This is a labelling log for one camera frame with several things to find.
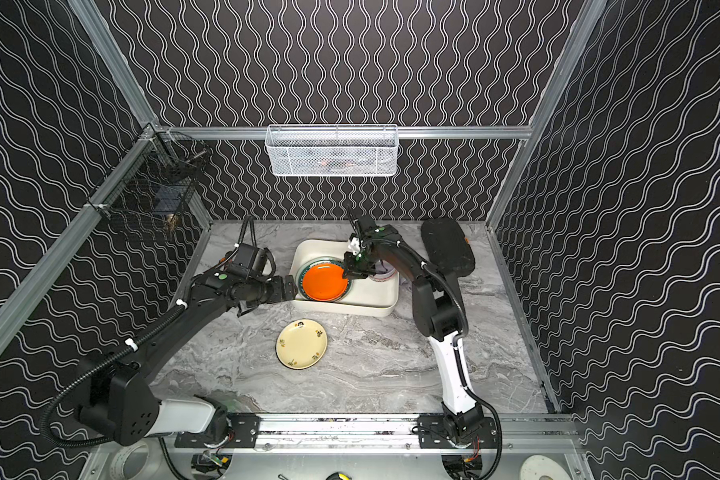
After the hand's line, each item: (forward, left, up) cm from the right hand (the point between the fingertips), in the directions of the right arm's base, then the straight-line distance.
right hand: (347, 276), depth 96 cm
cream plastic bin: (-3, -6, -7) cm, 10 cm away
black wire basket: (+23, +63, +22) cm, 70 cm away
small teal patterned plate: (+8, +15, -3) cm, 17 cm away
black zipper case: (+15, -35, -3) cm, 38 cm away
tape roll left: (-50, +50, -3) cm, 71 cm away
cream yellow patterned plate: (-20, +13, -6) cm, 25 cm away
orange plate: (+1, +8, -4) cm, 9 cm away
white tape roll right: (-48, -46, -9) cm, 67 cm away
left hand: (-11, +17, +9) cm, 22 cm away
